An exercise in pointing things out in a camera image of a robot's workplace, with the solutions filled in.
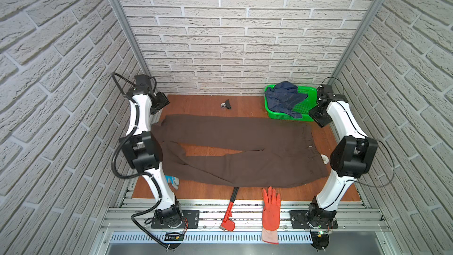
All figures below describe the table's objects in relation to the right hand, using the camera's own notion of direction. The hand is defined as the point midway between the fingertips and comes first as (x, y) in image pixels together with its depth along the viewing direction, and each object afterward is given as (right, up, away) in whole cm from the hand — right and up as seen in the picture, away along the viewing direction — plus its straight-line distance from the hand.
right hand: (318, 118), depth 90 cm
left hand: (-80, +10, 0) cm, 81 cm away
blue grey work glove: (-74, -30, -8) cm, 80 cm away
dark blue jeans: (-15, +13, +15) cm, 25 cm away
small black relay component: (-50, +9, +23) cm, 56 cm away
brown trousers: (-16, -21, 0) cm, 26 cm away
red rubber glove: (-29, -42, -16) cm, 53 cm away
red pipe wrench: (-48, -44, -19) cm, 67 cm away
